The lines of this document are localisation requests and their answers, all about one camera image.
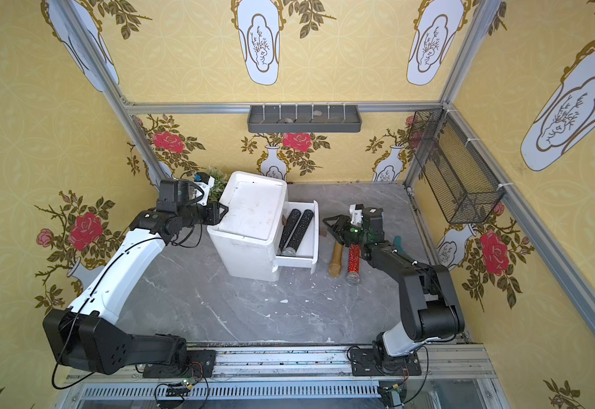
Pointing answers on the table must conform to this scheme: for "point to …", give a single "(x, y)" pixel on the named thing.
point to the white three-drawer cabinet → (245, 243)
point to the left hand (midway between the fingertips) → (222, 208)
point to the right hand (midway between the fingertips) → (318, 225)
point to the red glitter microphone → (353, 276)
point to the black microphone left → (294, 215)
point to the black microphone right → (290, 250)
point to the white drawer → (307, 255)
